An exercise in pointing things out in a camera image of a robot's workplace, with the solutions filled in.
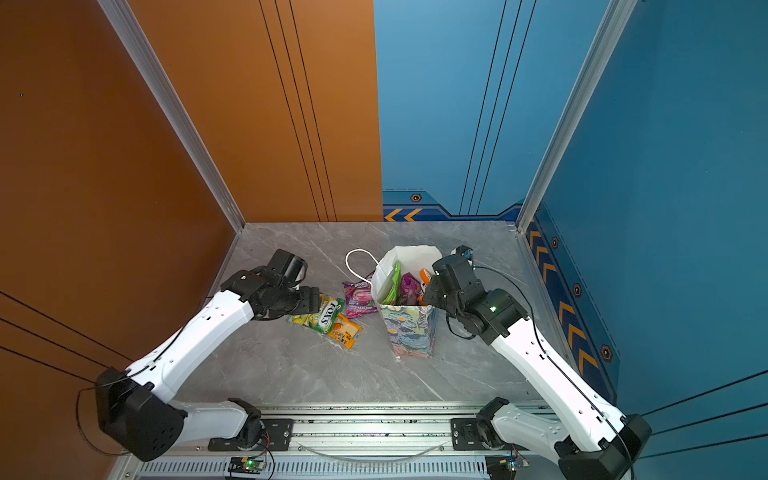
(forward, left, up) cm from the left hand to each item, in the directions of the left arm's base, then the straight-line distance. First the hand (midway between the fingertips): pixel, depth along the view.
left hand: (309, 301), depth 81 cm
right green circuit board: (-34, -52, -15) cm, 64 cm away
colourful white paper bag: (-9, -27, +3) cm, 29 cm away
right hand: (-1, -31, +10) cm, 33 cm away
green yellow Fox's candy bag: (+1, 0, -13) cm, 13 cm away
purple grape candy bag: (+6, -28, -3) cm, 29 cm away
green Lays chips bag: (0, -23, +4) cm, 23 cm away
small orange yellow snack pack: (-2, -8, -13) cm, 16 cm away
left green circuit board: (-35, +10, -16) cm, 40 cm away
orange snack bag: (+8, -32, +1) cm, 33 cm away
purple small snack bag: (+8, -12, -11) cm, 18 cm away
